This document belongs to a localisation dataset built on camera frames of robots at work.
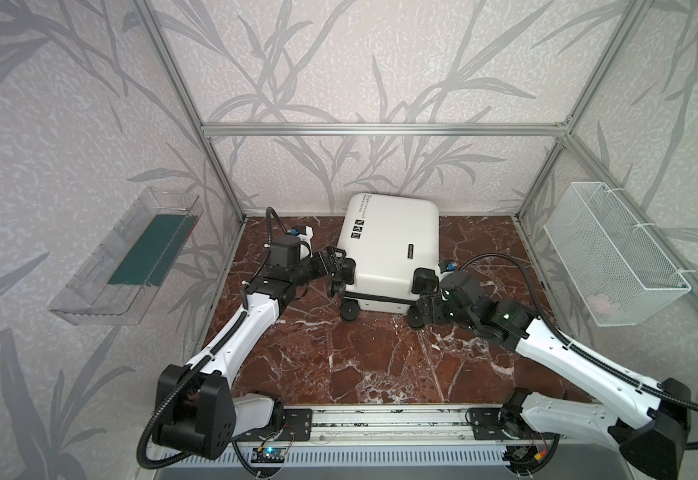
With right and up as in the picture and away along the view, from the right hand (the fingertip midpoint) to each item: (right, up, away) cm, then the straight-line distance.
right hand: (429, 292), depth 78 cm
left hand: (-24, +12, +4) cm, 27 cm away
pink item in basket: (+41, -2, -5) cm, 41 cm away
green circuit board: (-40, -38, -6) cm, 56 cm away
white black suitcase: (-10, +15, +10) cm, 20 cm away
